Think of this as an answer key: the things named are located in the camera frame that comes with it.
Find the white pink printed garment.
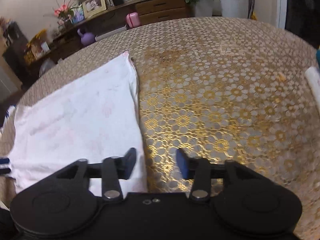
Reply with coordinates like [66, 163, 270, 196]
[9, 52, 148, 194]

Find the folded white clothes stack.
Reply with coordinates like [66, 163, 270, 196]
[304, 66, 320, 97]

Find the gold lace tablecloth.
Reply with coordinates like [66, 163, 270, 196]
[19, 17, 319, 239]

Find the white shopping bag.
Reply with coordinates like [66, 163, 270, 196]
[39, 59, 56, 77]

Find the white book on shelf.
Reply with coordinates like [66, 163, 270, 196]
[95, 26, 127, 42]

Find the purple kettlebell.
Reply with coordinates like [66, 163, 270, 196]
[77, 28, 95, 47]

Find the pink lunch box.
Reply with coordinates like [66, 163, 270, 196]
[126, 12, 141, 29]

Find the wooden TV cabinet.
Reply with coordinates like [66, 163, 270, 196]
[24, 0, 189, 68]

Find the yellow curtain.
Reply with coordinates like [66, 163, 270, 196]
[247, 0, 258, 21]

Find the red flower plant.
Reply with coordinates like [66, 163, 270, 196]
[43, 0, 78, 30]

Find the framed photo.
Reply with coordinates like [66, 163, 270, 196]
[82, 0, 107, 19]

